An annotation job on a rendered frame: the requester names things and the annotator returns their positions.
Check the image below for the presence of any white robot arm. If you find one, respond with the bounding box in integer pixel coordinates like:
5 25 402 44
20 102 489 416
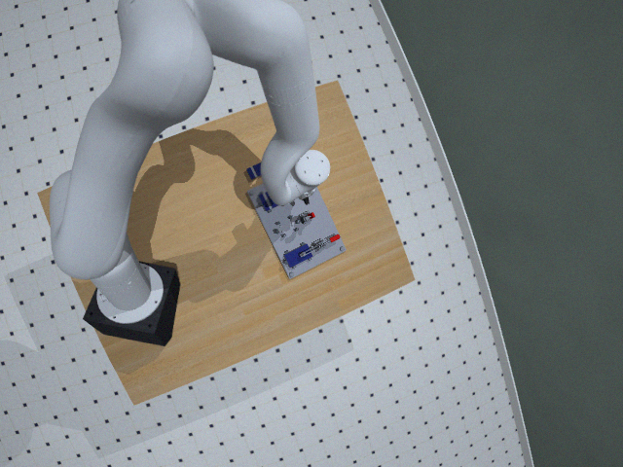
50 0 330 324

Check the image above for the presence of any blue rectangular plate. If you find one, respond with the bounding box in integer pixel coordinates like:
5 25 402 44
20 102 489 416
284 244 313 268

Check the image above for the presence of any blue rectangular block with slot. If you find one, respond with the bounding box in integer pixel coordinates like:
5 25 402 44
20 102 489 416
259 192 278 211
246 163 261 180

